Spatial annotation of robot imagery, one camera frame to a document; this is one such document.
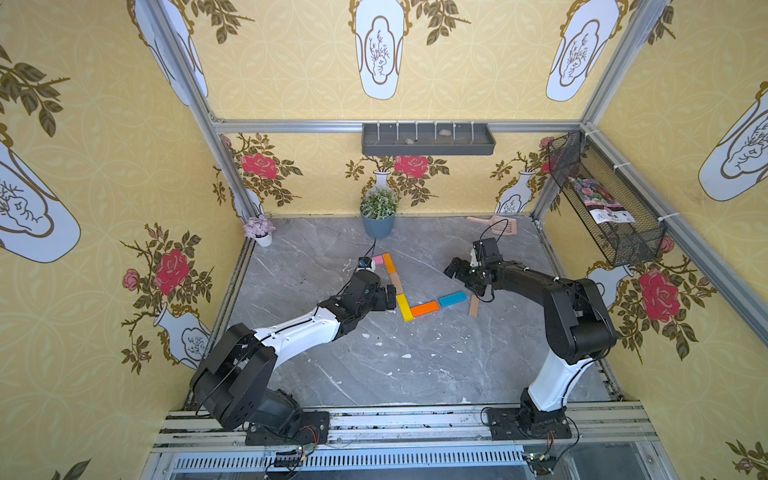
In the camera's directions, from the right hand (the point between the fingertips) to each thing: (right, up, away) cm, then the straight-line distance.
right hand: (452, 276), depth 98 cm
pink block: (-25, +5, +8) cm, 26 cm away
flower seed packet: (+34, +20, -22) cm, 45 cm away
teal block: (0, -7, -1) cm, 7 cm away
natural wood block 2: (+6, -9, -3) cm, 11 cm away
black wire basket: (+42, +41, +3) cm, 59 cm away
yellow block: (-15, -10, -4) cm, 19 cm away
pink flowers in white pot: (-65, +16, +5) cm, 67 cm away
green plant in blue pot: (-25, +22, +5) cm, 33 cm away
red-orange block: (-10, -10, -3) cm, 14 cm away
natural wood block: (-18, -2, +2) cm, 18 cm away
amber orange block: (-20, +3, +7) cm, 22 cm away
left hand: (-22, -3, -10) cm, 24 cm away
